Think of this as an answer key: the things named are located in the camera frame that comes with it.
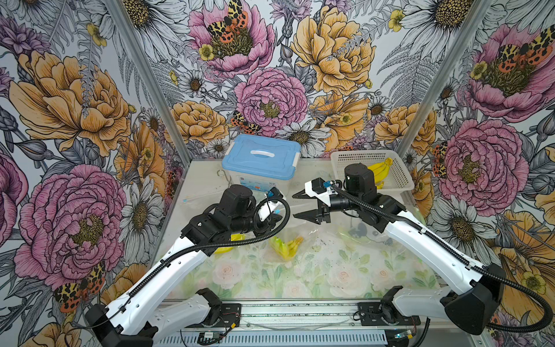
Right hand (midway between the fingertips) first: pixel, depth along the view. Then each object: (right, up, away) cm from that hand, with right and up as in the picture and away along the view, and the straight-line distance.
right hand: (296, 208), depth 65 cm
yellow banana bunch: (+46, +13, +47) cm, 67 cm away
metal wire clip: (-32, +8, +48) cm, 58 cm away
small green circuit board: (-29, -43, +7) cm, 53 cm away
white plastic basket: (+52, +10, +44) cm, 68 cm away
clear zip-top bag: (+4, -18, +22) cm, 29 cm away
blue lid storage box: (-14, +17, +35) cm, 41 cm away
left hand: (-7, -5, +4) cm, 9 cm away
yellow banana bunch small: (-3, -16, +11) cm, 20 cm away
